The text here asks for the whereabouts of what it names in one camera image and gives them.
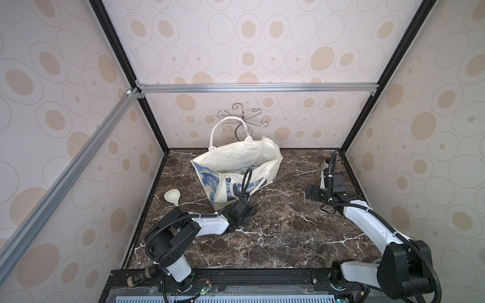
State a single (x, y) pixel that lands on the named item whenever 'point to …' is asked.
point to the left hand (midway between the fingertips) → (249, 213)
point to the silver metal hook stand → (229, 126)
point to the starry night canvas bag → (221, 168)
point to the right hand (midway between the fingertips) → (323, 191)
